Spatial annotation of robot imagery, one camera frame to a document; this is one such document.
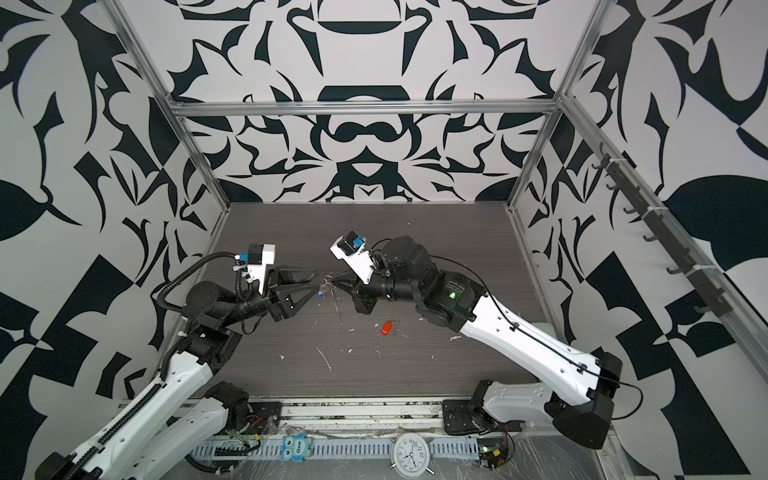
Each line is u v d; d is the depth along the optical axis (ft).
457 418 2.41
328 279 1.99
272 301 1.83
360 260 1.70
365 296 1.77
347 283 1.95
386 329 2.92
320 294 1.94
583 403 1.28
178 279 1.50
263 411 2.49
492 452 2.33
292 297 1.91
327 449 2.34
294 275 2.07
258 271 1.83
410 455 2.20
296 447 2.27
